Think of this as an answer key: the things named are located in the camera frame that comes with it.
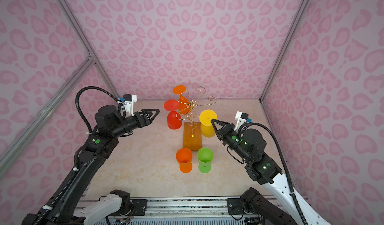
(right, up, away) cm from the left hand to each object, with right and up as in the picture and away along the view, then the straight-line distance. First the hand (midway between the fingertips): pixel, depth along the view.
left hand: (155, 109), depth 65 cm
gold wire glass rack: (+16, +3, +11) cm, 19 cm away
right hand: (+23, -4, -6) cm, 24 cm away
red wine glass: (+5, -7, +17) cm, 19 cm away
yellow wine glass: (+23, -8, +3) cm, 24 cm away
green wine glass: (+22, -24, +14) cm, 36 cm away
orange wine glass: (+12, +3, +11) cm, 16 cm away
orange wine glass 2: (+11, -24, +12) cm, 30 cm away
